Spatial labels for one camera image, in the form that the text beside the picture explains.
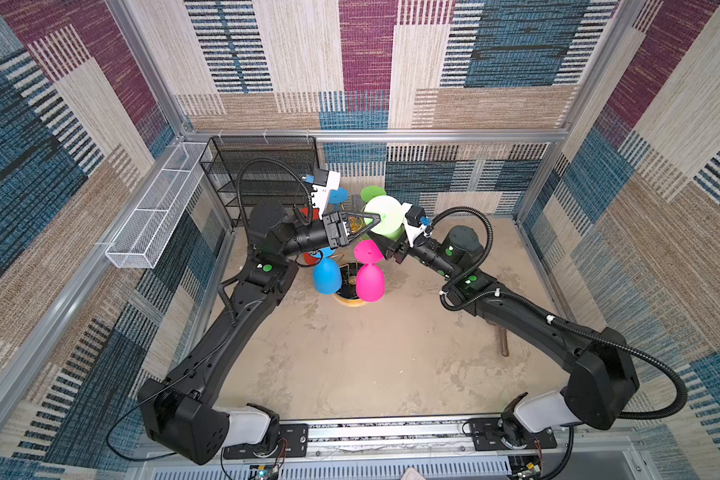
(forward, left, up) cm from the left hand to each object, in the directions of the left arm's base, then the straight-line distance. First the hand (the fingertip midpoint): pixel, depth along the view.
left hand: (380, 219), depth 55 cm
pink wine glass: (+4, +1, -26) cm, 26 cm away
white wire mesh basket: (+22, +69, -30) cm, 79 cm away
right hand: (+10, 0, -10) cm, 14 cm away
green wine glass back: (+28, +1, -16) cm, 32 cm away
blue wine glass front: (+6, +13, -27) cm, 31 cm away
